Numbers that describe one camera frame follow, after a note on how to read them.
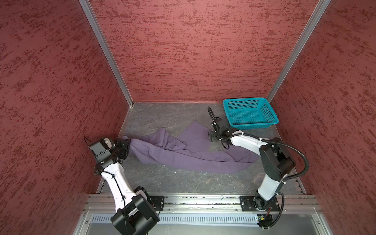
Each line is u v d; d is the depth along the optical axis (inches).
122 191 17.1
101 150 22.3
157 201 29.2
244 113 44.8
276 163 19.1
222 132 28.8
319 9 28.1
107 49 34.4
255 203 25.5
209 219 30.5
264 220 28.0
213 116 33.5
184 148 36.3
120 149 26.8
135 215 18.3
